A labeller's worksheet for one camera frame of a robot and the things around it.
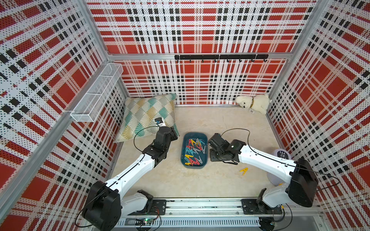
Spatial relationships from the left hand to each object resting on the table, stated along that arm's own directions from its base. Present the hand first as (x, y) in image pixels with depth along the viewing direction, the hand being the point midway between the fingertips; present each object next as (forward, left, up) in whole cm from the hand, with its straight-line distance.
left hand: (173, 127), depth 84 cm
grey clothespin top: (-6, -13, -17) cm, 23 cm away
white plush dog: (+32, -65, -13) cm, 74 cm away
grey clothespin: (-6, -19, -18) cm, 26 cm away
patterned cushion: (+14, +24, -4) cm, 28 cm away
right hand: (-14, -24, -8) cm, 29 cm away
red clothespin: (0, -9, -18) cm, 20 cm away
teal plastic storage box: (-14, -15, -18) cm, 27 cm away
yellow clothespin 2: (-20, -43, -18) cm, 50 cm away
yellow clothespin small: (-15, -8, -18) cm, 25 cm away
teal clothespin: (-6, -9, -17) cm, 21 cm away
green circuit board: (-45, +12, -17) cm, 49 cm away
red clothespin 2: (-3, -9, -18) cm, 20 cm away
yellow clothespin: (-10, -8, -18) cm, 22 cm away
